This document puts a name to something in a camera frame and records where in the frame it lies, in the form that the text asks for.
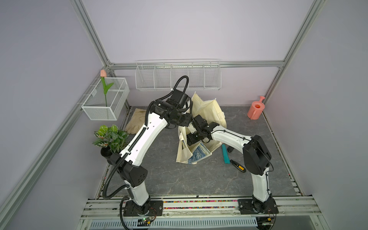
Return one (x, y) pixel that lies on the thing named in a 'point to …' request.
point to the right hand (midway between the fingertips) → (189, 138)
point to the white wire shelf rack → (160, 74)
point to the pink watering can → (256, 109)
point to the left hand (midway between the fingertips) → (187, 122)
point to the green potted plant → (112, 140)
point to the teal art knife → (226, 159)
